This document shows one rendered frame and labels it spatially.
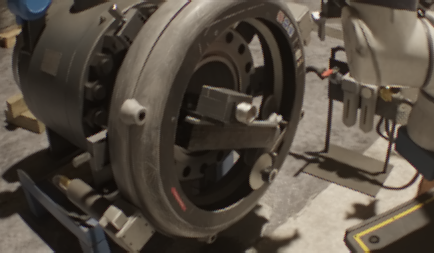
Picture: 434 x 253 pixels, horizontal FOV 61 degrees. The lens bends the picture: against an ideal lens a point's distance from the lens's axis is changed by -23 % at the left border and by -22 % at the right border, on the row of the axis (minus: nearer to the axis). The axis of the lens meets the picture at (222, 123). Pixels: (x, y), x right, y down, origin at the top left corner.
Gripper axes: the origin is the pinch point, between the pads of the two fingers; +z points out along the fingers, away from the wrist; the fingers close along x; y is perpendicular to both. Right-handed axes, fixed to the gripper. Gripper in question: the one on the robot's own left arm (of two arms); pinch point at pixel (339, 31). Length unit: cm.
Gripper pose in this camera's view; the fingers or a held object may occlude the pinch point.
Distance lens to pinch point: 139.0
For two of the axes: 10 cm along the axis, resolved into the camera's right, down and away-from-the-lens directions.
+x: -9.7, 2.0, -0.9
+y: -2.2, -7.7, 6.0
